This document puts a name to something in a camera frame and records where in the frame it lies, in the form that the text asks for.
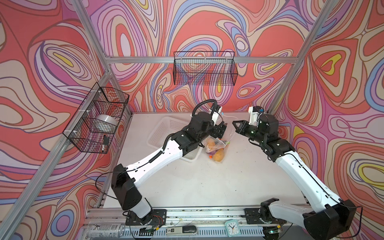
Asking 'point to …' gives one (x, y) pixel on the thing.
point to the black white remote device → (184, 230)
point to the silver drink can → (105, 231)
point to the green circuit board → (143, 232)
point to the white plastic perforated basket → (161, 128)
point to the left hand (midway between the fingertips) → (220, 118)
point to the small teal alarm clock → (233, 228)
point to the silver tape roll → (106, 120)
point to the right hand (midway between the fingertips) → (233, 125)
